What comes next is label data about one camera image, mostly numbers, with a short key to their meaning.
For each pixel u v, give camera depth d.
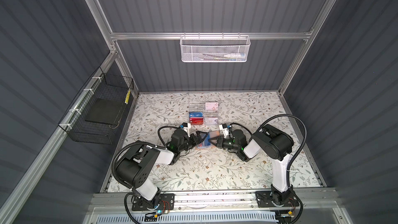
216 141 0.87
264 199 0.73
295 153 0.55
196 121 1.00
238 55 0.86
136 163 0.48
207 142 0.89
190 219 0.77
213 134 0.95
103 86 0.82
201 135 0.82
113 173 0.44
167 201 0.73
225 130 0.89
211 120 1.01
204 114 1.03
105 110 0.73
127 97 0.83
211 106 1.00
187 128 0.85
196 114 1.00
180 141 0.72
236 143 0.81
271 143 0.54
